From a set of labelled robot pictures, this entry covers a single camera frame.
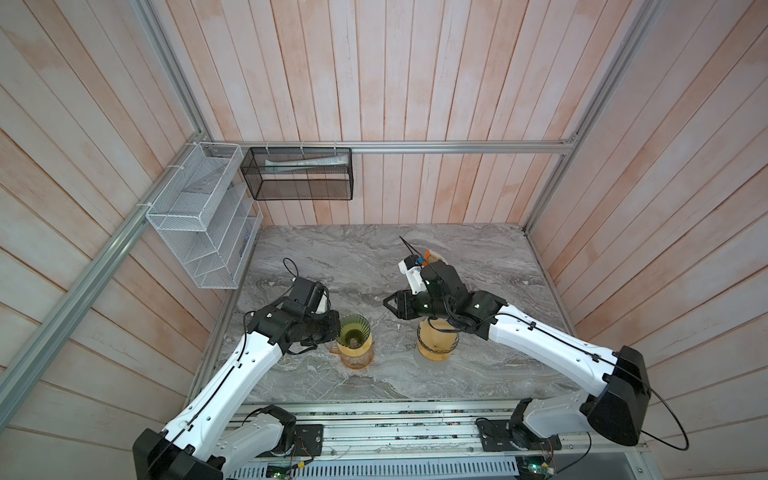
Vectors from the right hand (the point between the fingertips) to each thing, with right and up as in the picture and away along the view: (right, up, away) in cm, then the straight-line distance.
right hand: (387, 302), depth 75 cm
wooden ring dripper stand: (+13, -15, +3) cm, 20 cm away
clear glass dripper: (+14, -10, +5) cm, 18 cm away
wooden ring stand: (-9, -14, +4) cm, 17 cm away
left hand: (-12, -9, 0) cm, 15 cm away
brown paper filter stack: (+17, +12, +26) cm, 33 cm away
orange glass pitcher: (-10, -20, +12) cm, 25 cm away
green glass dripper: (-9, -9, +6) cm, 14 cm away
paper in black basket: (-34, +39, +14) cm, 54 cm away
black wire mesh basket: (-30, +41, +26) cm, 57 cm away
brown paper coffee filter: (+11, -6, -10) cm, 16 cm away
